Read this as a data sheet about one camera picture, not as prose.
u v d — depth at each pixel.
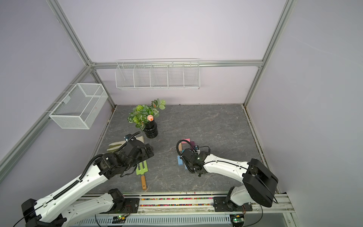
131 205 0.74
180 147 0.96
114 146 0.96
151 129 0.95
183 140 0.74
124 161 0.53
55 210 0.40
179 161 0.89
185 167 0.86
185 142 0.75
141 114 0.79
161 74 1.00
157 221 0.77
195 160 0.62
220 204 0.74
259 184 0.42
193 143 0.97
